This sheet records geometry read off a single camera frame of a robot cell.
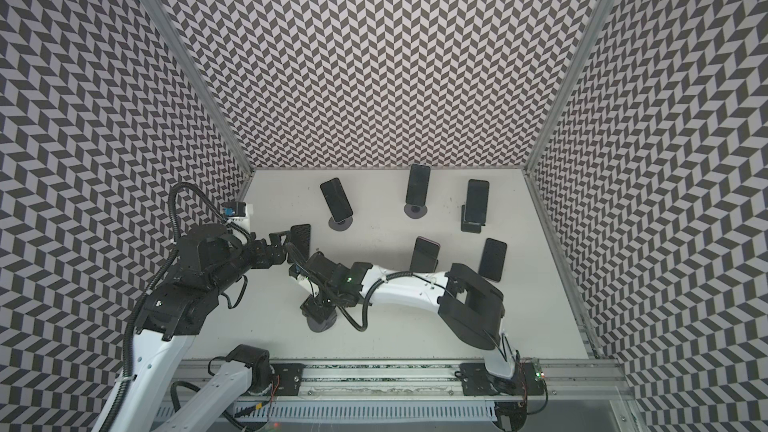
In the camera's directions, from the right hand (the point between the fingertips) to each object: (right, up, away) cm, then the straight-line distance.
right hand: (315, 312), depth 77 cm
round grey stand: (+2, +21, +21) cm, 30 cm away
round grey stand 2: (+28, +25, +29) cm, 47 cm away
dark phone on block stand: (+47, +29, +18) cm, 58 cm away
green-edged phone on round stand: (+28, +34, +22) cm, 49 cm away
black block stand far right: (+46, +20, +22) cm, 54 cm away
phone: (+1, +29, +21) cm, 36 cm away
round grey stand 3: (+2, -4, 0) cm, 4 cm away
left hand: (-7, +21, -9) cm, 24 cm away
